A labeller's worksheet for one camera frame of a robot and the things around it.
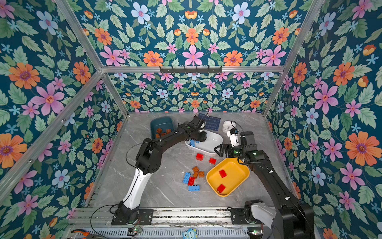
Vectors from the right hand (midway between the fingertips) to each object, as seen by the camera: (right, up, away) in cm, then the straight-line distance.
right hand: (221, 147), depth 80 cm
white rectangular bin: (-7, -2, +16) cm, 17 cm away
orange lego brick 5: (-15, -14, +9) cm, 22 cm away
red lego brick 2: (-4, -10, +14) cm, 18 cm away
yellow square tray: (+4, -18, +7) cm, 20 cm away
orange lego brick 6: (-11, -17, +7) cm, 21 cm away
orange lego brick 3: (-42, +5, +23) cm, 49 cm away
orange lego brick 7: (-15, -17, +6) cm, 23 cm away
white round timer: (+8, +12, +28) cm, 32 cm away
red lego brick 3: (-17, -20, +4) cm, 26 cm away
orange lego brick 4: (-35, +8, +27) cm, 45 cm away
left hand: (-7, +7, +17) cm, 20 cm away
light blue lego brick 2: (-18, +1, +20) cm, 26 cm away
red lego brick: (-12, -8, +13) cm, 20 cm away
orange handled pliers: (-66, -39, -11) cm, 77 cm away
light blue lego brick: (-14, -23, +2) cm, 27 cm away
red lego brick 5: (+2, -17, +8) cm, 19 cm away
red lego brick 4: (0, -23, +2) cm, 23 cm away
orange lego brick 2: (-39, +6, +25) cm, 47 cm away
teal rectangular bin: (-40, +14, +32) cm, 53 cm away
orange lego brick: (-42, +9, +28) cm, 51 cm away
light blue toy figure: (-16, -38, -12) cm, 43 cm away
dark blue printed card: (-3, +14, +31) cm, 35 cm away
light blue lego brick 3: (-20, -19, +6) cm, 28 cm away
